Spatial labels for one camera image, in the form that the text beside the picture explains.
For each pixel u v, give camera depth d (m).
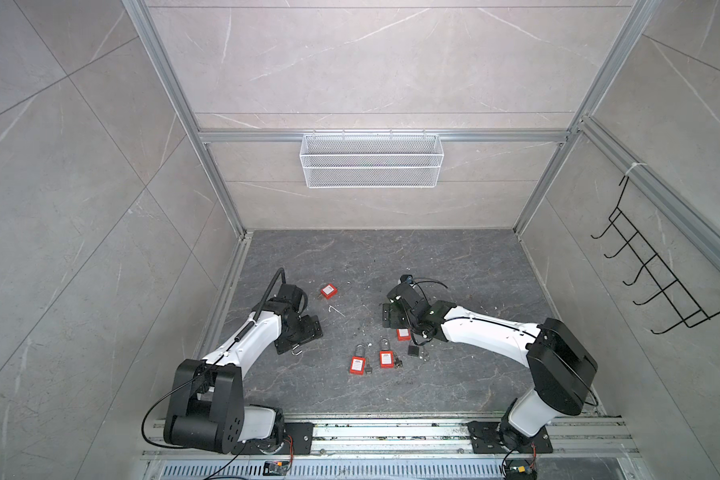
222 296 1.06
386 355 0.86
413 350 0.89
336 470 0.70
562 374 0.46
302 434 0.73
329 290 1.00
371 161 1.01
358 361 0.85
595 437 0.75
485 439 0.74
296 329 0.75
